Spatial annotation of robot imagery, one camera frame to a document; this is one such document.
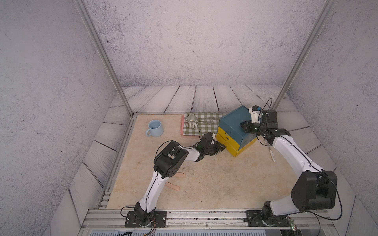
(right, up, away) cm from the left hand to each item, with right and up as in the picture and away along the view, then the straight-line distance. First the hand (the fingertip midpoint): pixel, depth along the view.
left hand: (228, 149), depth 95 cm
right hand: (+5, +15, -9) cm, 18 cm away
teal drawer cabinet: (-1, +16, -10) cm, 19 cm away
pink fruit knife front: (-33, -19, -12) cm, 40 cm away
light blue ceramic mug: (-48, +12, +8) cm, 50 cm away
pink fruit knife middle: (-30, -14, -7) cm, 34 cm away
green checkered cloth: (-19, +16, +19) cm, 31 cm away
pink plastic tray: (-31, +15, +18) cm, 39 cm away
